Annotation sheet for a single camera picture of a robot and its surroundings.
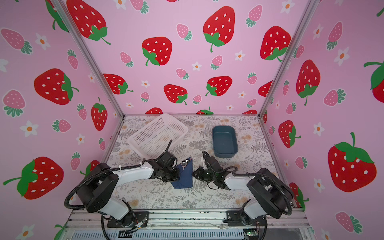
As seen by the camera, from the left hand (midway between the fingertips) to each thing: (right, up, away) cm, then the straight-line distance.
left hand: (181, 178), depth 87 cm
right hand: (+5, +3, -2) cm, 7 cm away
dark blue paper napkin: (+2, +1, 0) cm, 3 cm away
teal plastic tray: (+29, +21, +18) cm, 40 cm away
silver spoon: (+1, +7, +6) cm, 9 cm away
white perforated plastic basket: (-23, +22, +19) cm, 37 cm away
